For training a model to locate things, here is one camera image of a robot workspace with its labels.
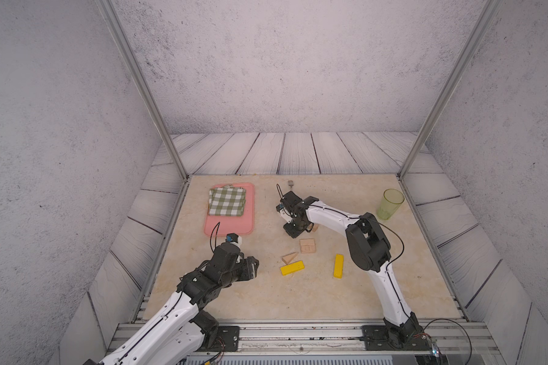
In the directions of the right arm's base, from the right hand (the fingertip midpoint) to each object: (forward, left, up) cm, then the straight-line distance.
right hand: (292, 231), depth 99 cm
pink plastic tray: (+3, +33, -1) cm, 33 cm away
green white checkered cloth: (+17, +31, +1) cm, 35 cm away
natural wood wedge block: (-13, +2, +1) cm, 13 cm away
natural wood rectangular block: (-8, -6, 0) cm, 10 cm away
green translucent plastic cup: (+8, -40, +12) cm, 43 cm away
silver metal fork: (+29, 0, 0) cm, 29 cm away
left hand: (-20, +13, +11) cm, 26 cm away
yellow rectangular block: (-16, 0, -1) cm, 16 cm away
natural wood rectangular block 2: (-5, -6, -1) cm, 8 cm away
